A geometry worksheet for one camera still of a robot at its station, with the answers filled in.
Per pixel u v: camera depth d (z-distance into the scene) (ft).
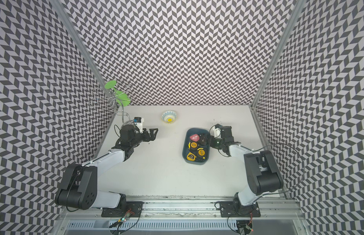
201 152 2.92
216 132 2.77
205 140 2.71
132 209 2.36
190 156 2.92
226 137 2.42
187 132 3.17
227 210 2.37
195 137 3.22
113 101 4.02
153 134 2.66
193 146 3.05
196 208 2.43
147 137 2.60
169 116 3.66
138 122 2.53
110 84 2.86
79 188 1.39
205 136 2.71
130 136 2.29
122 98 3.06
